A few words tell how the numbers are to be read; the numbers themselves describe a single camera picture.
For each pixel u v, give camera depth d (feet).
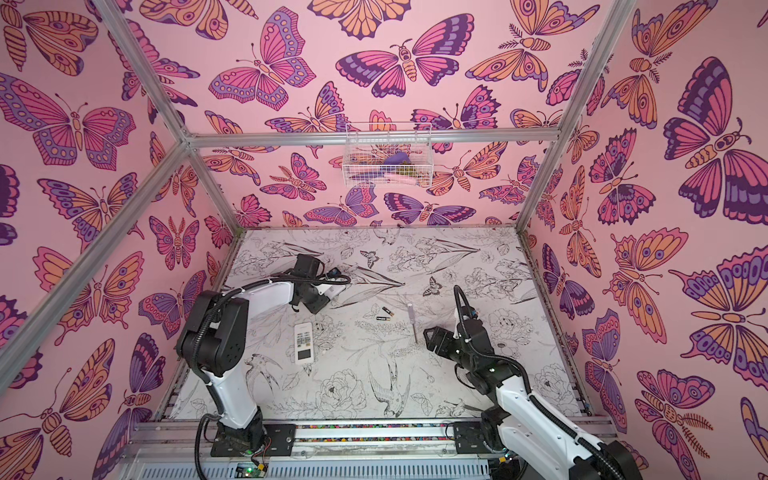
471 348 2.06
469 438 2.39
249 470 2.38
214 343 1.63
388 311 3.19
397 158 3.13
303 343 2.94
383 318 3.11
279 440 2.41
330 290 3.11
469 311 2.54
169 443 2.49
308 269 2.67
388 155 3.18
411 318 3.11
